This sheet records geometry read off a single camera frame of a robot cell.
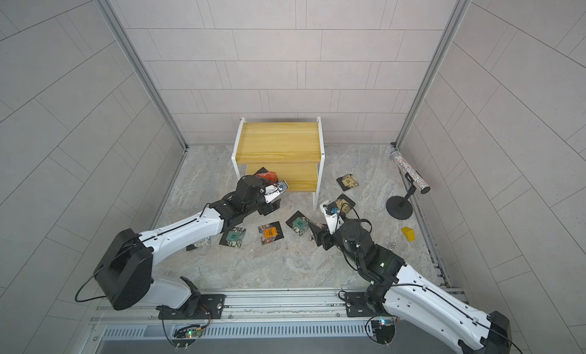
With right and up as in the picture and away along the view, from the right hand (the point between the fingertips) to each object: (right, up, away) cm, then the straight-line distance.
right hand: (317, 220), depth 73 cm
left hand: (-14, +9, +12) cm, 21 cm away
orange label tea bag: (-17, -8, +14) cm, 24 cm away
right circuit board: (+20, -32, -5) cm, 38 cm away
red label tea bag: (-17, +13, +13) cm, 25 cm away
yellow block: (+36, -8, +13) cm, 39 cm away
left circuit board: (-39, -32, -8) cm, 51 cm away
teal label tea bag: (-6, -5, +16) cm, 18 cm away
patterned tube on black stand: (+36, 0, +21) cm, 42 cm away
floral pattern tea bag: (+15, +10, +29) cm, 34 cm away
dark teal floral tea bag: (-31, -10, +12) cm, 35 cm away
